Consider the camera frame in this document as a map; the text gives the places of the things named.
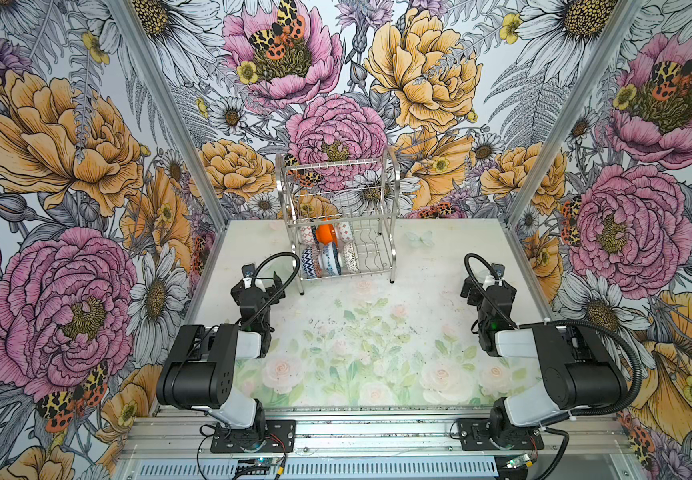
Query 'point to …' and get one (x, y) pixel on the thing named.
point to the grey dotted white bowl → (350, 253)
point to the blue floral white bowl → (330, 259)
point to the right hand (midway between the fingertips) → (485, 285)
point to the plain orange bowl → (325, 234)
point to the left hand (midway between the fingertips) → (261, 283)
